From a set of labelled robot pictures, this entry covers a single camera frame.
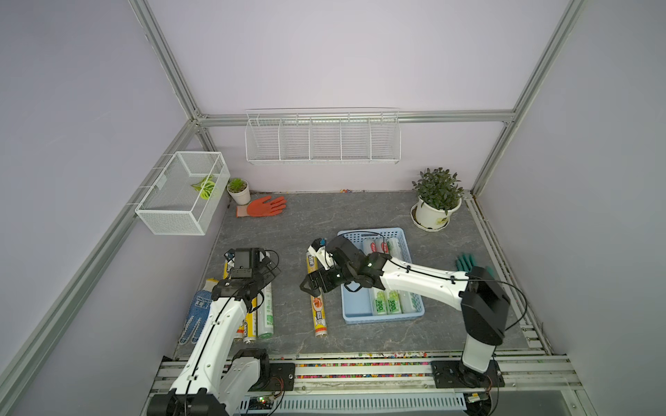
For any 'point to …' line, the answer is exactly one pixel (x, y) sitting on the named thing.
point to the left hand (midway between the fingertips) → (264, 276)
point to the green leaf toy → (205, 186)
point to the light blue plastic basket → (356, 305)
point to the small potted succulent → (238, 191)
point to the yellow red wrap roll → (317, 301)
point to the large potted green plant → (438, 196)
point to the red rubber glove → (261, 207)
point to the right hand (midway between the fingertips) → (310, 280)
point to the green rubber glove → (465, 263)
